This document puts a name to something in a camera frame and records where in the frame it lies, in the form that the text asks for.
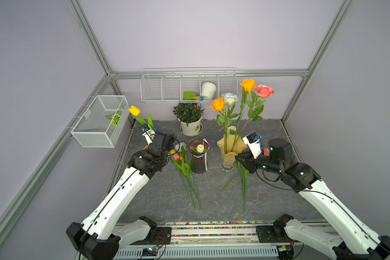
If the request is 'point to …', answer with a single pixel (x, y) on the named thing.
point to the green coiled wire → (115, 117)
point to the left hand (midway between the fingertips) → (163, 141)
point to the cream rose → (231, 128)
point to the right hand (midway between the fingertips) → (237, 155)
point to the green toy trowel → (192, 96)
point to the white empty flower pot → (208, 89)
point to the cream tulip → (200, 149)
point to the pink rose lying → (245, 172)
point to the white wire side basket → (104, 123)
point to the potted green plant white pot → (190, 117)
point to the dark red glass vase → (198, 162)
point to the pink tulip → (190, 186)
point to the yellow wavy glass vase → (230, 147)
